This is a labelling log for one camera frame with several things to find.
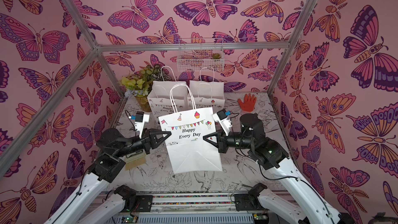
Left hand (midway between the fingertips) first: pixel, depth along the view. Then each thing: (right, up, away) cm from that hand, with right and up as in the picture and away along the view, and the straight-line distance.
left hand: (170, 134), depth 59 cm
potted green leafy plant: (-25, +24, +33) cm, 48 cm away
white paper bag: (-9, +17, +38) cm, 42 cm away
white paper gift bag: (+7, -7, +3) cm, 11 cm away
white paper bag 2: (+15, +19, +36) cm, 43 cm away
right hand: (+14, -1, +1) cm, 14 cm away
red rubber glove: (+46, +12, +54) cm, 72 cm away
